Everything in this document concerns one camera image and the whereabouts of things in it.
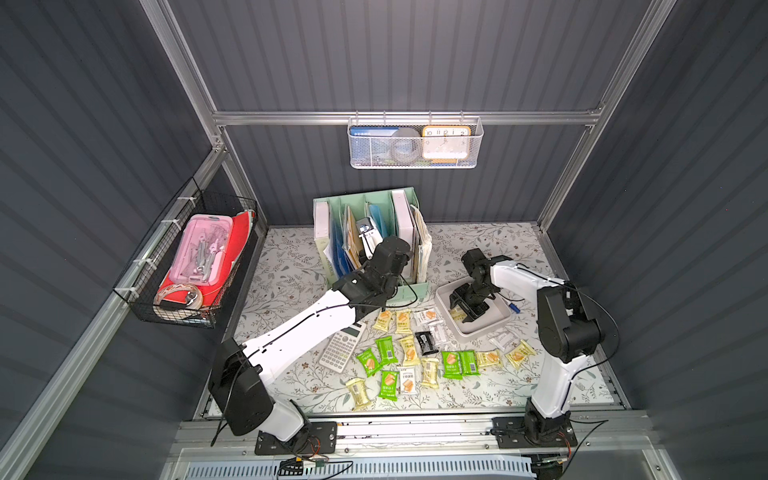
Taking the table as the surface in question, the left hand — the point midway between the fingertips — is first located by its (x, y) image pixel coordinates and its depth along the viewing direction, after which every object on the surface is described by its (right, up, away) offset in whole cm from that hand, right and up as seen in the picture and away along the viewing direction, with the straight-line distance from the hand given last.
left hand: (386, 238), depth 75 cm
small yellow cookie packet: (+5, -26, +18) cm, 32 cm away
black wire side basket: (-51, -11, -15) cm, 54 cm away
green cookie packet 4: (0, -40, +6) cm, 40 cm away
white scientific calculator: (-14, -32, +12) cm, 37 cm away
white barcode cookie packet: (+16, -28, +16) cm, 36 cm away
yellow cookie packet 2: (-1, -25, +19) cm, 31 cm away
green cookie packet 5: (-5, -35, +10) cm, 37 cm away
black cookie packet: (+12, -30, +12) cm, 35 cm away
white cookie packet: (+6, -39, +7) cm, 40 cm away
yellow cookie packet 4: (+39, -33, +12) cm, 53 cm away
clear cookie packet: (+13, -24, +19) cm, 33 cm away
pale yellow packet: (-8, -40, +6) cm, 42 cm away
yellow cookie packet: (+7, -34, +10) cm, 36 cm away
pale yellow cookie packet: (+12, -37, +8) cm, 40 cm away
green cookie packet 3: (+23, -35, +9) cm, 43 cm away
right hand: (+23, -21, +19) cm, 37 cm away
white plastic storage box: (+35, -23, +19) cm, 46 cm away
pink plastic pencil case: (-45, -4, -3) cm, 45 cm away
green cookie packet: (-1, -32, +12) cm, 34 cm away
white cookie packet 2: (+36, -30, +14) cm, 49 cm away
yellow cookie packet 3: (+29, -34, +10) cm, 46 cm away
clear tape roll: (-44, -14, -8) cm, 47 cm away
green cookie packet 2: (+18, -36, +9) cm, 41 cm away
